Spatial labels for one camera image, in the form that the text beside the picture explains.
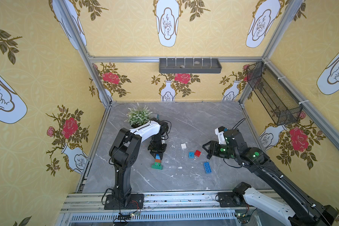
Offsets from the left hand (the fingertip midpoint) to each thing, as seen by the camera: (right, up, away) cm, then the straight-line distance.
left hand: (161, 158), depth 87 cm
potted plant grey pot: (-14, +26, -1) cm, 29 cm away
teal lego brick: (+19, +1, +2) cm, 19 cm away
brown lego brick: (-2, -1, -2) cm, 3 cm away
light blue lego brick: (-2, +2, -3) cm, 4 cm away
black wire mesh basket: (+73, +31, -3) cm, 79 cm away
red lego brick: (+23, +2, +3) cm, 24 cm away
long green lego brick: (-2, -3, -5) cm, 6 cm away
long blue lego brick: (+28, -5, -3) cm, 29 cm away
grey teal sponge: (-4, +25, +24) cm, 35 cm away
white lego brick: (+15, +6, +6) cm, 17 cm away
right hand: (+24, +9, -14) cm, 29 cm away
